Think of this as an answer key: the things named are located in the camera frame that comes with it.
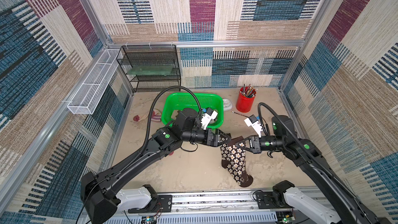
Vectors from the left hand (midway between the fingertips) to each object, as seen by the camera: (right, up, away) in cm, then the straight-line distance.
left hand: (225, 139), depth 63 cm
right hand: (+6, -4, +2) cm, 7 cm away
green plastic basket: (-28, +15, +40) cm, 51 cm away
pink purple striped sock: (-39, +6, +40) cm, 56 cm away
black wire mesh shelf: (-35, +46, +39) cm, 70 cm away
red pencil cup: (+18, +17, +35) cm, 43 cm away
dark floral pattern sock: (+4, -8, +2) cm, 9 cm away
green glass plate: (-40, +37, +44) cm, 71 cm away
